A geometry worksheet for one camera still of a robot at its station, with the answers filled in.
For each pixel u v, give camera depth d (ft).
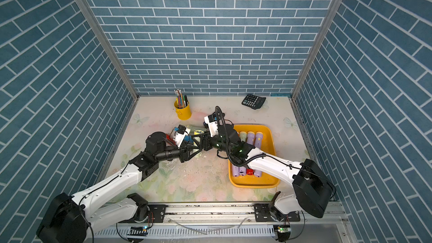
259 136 3.15
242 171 2.75
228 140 1.88
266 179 2.77
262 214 2.41
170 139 2.24
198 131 2.40
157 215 2.38
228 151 1.93
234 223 2.38
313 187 1.38
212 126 2.23
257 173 2.71
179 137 2.24
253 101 3.79
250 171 2.72
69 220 1.31
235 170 2.72
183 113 3.34
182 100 3.38
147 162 1.97
